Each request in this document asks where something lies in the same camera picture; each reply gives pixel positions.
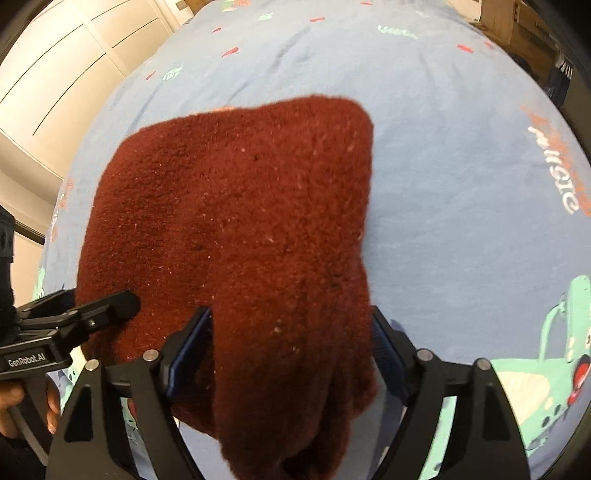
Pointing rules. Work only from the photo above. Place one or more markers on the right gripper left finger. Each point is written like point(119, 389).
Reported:
point(91, 441)

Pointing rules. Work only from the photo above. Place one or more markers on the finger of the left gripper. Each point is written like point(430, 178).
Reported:
point(53, 304)
point(81, 322)

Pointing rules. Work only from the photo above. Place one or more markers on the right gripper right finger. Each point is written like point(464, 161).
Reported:
point(484, 441)

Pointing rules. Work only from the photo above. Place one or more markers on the dark red knit sweater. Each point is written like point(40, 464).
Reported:
point(259, 214)

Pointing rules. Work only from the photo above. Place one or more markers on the person's left hand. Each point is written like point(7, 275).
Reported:
point(12, 394)

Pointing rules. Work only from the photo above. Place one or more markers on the white wardrobe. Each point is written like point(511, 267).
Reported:
point(56, 82)

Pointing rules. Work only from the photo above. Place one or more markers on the blue dinosaur print bedspread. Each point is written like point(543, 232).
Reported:
point(478, 240)

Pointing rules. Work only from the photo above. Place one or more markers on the dark backpack on floor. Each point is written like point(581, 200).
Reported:
point(559, 79)

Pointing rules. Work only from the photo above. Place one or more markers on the wooden desk cabinet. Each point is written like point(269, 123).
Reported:
point(519, 31)

